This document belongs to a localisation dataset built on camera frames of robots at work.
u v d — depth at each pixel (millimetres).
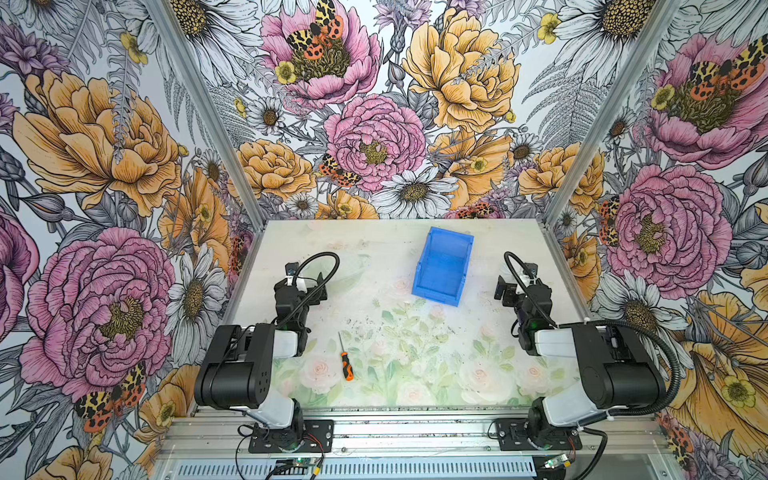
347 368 832
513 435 740
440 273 1044
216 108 911
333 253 761
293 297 731
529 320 730
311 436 730
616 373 464
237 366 463
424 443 750
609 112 900
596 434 635
